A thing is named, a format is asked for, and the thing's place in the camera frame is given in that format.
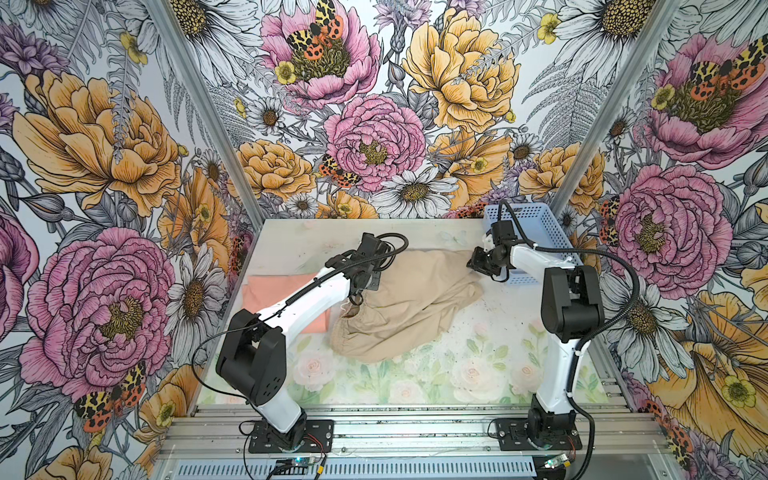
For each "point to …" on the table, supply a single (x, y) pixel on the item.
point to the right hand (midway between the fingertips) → (471, 270)
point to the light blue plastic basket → (537, 226)
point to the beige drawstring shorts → (420, 295)
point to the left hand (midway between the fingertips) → (360, 281)
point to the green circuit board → (294, 466)
